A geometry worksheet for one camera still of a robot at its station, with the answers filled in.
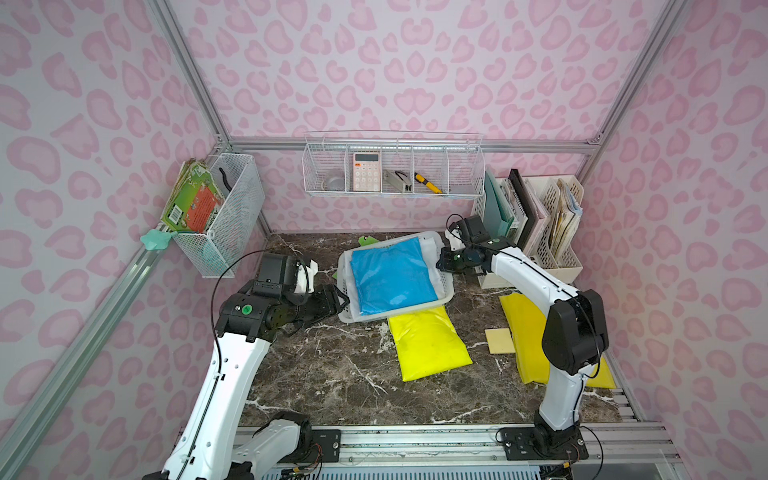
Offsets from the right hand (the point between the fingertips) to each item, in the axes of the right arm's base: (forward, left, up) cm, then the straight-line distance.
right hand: (434, 262), depth 91 cm
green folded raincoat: (+20, +23, -12) cm, 32 cm away
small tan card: (-18, -20, -15) cm, 31 cm away
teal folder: (+4, -17, +15) cm, 23 cm away
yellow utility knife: (+24, +1, +11) cm, 26 cm away
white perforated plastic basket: (-15, +26, -6) cm, 31 cm away
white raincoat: (+2, +1, -1) cm, 2 cm away
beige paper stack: (+11, -40, +8) cm, 42 cm away
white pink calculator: (+24, +21, +16) cm, 36 cm away
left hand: (-21, +24, +13) cm, 35 cm away
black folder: (+11, -27, +13) cm, 32 cm away
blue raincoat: (-3, +13, -4) cm, 14 cm away
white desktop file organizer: (+4, -28, +14) cm, 31 cm away
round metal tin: (+23, +32, +12) cm, 42 cm away
